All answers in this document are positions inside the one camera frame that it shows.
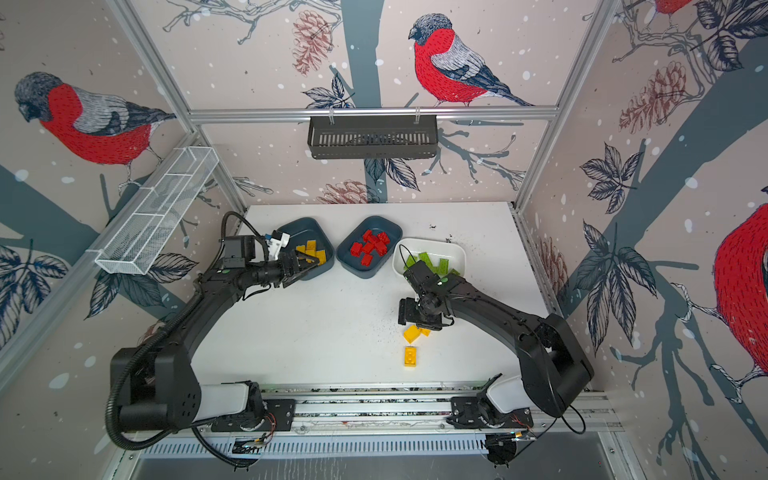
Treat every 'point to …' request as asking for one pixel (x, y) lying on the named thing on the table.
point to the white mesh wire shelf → (140, 237)
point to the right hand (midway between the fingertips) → (405, 324)
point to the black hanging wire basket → (341, 137)
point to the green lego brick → (443, 266)
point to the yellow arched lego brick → (312, 245)
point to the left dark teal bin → (303, 229)
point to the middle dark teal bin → (353, 233)
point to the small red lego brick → (368, 237)
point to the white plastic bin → (443, 256)
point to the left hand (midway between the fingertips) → (310, 266)
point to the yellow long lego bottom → (410, 356)
